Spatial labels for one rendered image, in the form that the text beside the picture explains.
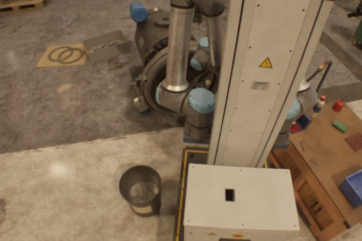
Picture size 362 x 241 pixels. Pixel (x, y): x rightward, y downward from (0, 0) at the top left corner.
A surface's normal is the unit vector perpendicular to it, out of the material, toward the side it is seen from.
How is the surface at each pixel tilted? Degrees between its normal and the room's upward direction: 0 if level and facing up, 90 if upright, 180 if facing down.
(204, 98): 5
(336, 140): 0
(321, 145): 0
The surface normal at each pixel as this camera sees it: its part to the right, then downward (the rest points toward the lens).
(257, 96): -0.10, 0.72
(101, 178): 0.00, -0.69
